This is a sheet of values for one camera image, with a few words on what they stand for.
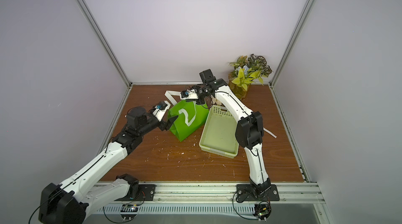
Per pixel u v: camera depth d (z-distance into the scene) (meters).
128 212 0.72
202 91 0.74
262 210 0.70
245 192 0.73
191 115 0.85
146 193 0.73
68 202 0.37
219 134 0.92
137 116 0.57
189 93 0.73
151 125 0.65
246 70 0.92
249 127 0.53
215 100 1.09
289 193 0.74
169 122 0.69
